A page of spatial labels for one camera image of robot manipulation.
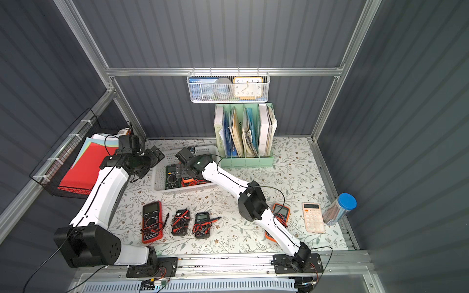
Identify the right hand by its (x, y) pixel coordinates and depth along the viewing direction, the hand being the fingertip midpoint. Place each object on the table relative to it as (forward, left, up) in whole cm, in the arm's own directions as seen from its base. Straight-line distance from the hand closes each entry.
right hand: (190, 168), depth 92 cm
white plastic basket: (-4, +17, -4) cm, 18 cm away
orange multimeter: (-7, 0, -2) cm, 7 cm away
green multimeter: (-3, +11, -8) cm, 14 cm away
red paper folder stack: (-17, +33, +18) cm, 42 cm away
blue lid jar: (-23, -66, +5) cm, 70 cm away
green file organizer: (+15, -28, +9) cm, 33 cm away
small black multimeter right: (-27, -9, -8) cm, 29 cm away
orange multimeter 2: (-20, -45, -8) cm, 50 cm away
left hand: (-3, +13, +12) cm, 18 cm away
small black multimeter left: (-24, +2, -8) cm, 25 cm away
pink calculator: (-21, -60, -10) cm, 65 cm away
